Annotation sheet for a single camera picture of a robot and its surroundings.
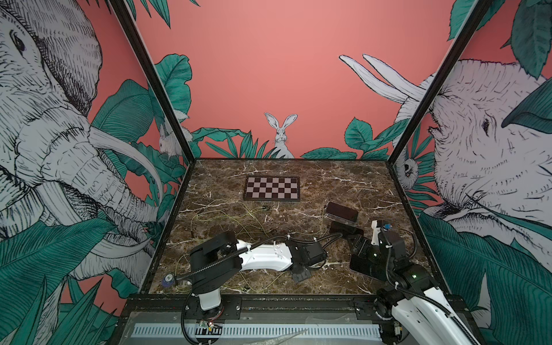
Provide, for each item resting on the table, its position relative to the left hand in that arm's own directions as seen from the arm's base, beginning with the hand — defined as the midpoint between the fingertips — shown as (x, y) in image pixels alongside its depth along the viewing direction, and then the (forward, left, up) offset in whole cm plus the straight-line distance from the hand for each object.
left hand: (302, 265), depth 83 cm
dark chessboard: (+38, +11, +2) cm, 39 cm away
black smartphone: (+16, -19, -2) cm, 25 cm away
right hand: (+6, -18, +11) cm, 23 cm away
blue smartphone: (+24, -22, -2) cm, 33 cm away
